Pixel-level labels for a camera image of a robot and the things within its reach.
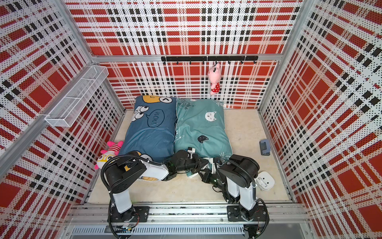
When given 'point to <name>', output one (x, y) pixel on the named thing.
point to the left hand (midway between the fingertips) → (211, 160)
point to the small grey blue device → (265, 147)
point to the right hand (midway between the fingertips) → (199, 172)
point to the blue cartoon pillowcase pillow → (150, 129)
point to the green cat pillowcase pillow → (201, 132)
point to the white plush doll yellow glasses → (113, 150)
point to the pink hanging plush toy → (214, 75)
